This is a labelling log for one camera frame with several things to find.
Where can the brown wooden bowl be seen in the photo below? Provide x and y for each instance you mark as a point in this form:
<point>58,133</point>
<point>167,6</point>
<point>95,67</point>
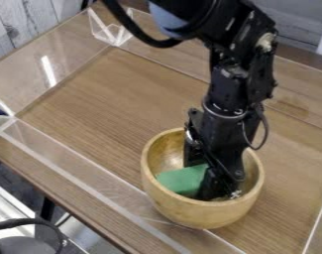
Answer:
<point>162,155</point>

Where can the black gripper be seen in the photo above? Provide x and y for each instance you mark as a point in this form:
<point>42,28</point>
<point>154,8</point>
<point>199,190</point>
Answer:
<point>218,135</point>

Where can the grey metal base plate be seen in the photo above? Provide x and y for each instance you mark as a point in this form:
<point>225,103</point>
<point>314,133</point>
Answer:
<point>15,242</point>

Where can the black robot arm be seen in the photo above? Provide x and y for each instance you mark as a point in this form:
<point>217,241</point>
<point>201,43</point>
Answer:
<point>238,34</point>

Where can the clear acrylic front wall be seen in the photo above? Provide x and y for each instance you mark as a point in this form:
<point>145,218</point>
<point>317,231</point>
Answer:
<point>111,206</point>

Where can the clear acrylic corner bracket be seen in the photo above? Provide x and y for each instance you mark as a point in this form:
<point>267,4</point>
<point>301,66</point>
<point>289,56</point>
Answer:
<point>106,28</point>

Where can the green rectangular block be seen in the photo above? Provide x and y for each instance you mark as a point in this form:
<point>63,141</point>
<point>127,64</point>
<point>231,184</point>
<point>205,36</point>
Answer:
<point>183,181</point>

